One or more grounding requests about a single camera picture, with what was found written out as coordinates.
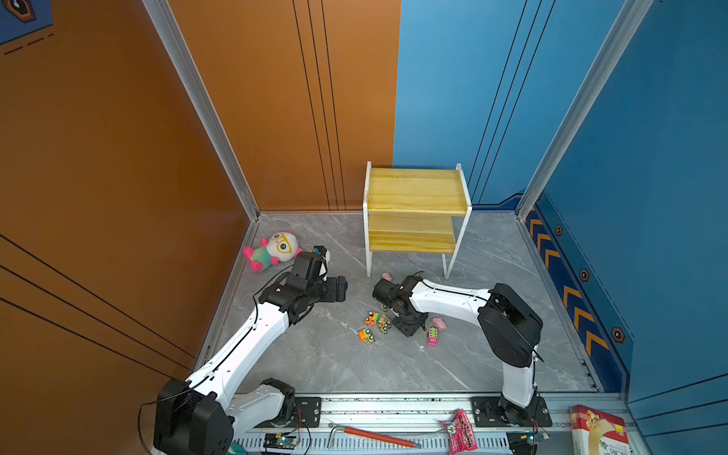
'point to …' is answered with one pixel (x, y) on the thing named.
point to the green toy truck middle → (385, 323)
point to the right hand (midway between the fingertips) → (412, 324)
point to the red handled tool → (369, 434)
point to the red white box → (593, 432)
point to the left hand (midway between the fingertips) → (335, 280)
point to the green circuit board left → (280, 441)
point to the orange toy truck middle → (373, 318)
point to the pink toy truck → (432, 337)
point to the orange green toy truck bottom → (366, 336)
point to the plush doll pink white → (282, 246)
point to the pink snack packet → (461, 433)
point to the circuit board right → (525, 443)
